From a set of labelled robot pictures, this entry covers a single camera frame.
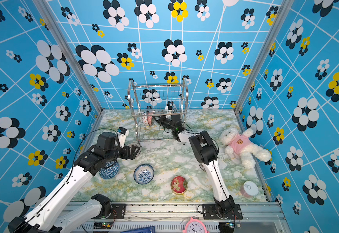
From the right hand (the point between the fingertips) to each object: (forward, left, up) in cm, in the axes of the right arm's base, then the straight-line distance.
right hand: (154, 115), depth 95 cm
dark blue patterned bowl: (-32, +25, -15) cm, 43 cm away
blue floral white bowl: (-33, +5, -16) cm, 37 cm away
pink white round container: (-42, -53, -12) cm, 69 cm away
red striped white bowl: (-39, -27, +9) cm, 48 cm away
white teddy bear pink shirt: (-17, -55, -8) cm, 58 cm away
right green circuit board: (-58, -40, -18) cm, 73 cm away
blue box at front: (-60, -2, -12) cm, 61 cm away
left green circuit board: (-58, +22, -18) cm, 65 cm away
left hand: (-25, +7, +4) cm, 26 cm away
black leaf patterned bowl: (0, +3, -2) cm, 3 cm away
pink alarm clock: (-58, -24, -14) cm, 64 cm away
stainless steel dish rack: (+24, +9, -9) cm, 27 cm away
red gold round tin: (-40, -17, -13) cm, 45 cm away
